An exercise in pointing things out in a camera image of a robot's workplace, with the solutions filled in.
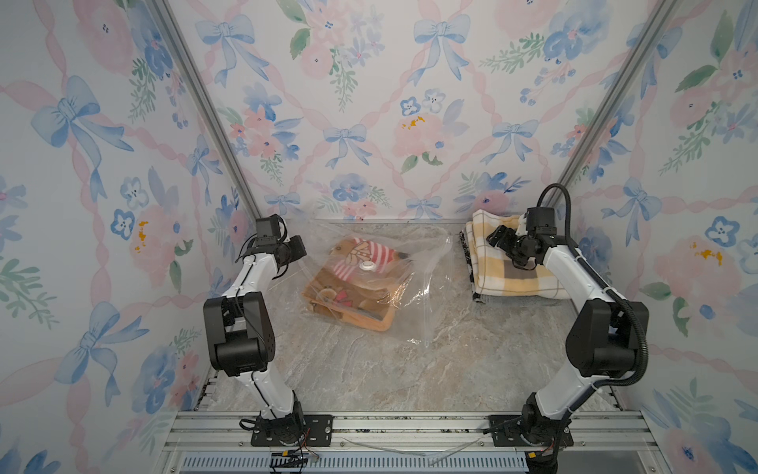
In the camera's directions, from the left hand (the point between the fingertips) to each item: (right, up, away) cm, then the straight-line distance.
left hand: (302, 245), depth 95 cm
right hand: (+62, +1, -3) cm, 63 cm away
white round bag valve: (+21, -7, -4) cm, 23 cm away
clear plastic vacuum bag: (+36, -14, -22) cm, 44 cm away
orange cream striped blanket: (+58, -8, -9) cm, 59 cm away
